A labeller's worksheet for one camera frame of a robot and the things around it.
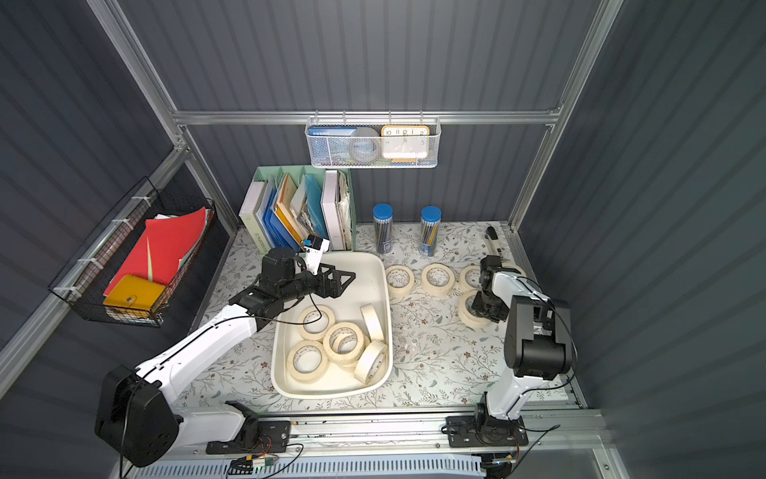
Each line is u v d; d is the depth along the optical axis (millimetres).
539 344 482
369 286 1009
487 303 801
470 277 1045
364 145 905
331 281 696
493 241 1112
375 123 889
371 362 747
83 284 608
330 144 852
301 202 979
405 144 889
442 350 886
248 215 882
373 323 826
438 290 1012
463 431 738
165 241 743
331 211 936
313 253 696
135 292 646
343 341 871
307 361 858
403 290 996
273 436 739
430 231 1011
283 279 619
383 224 991
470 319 867
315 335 872
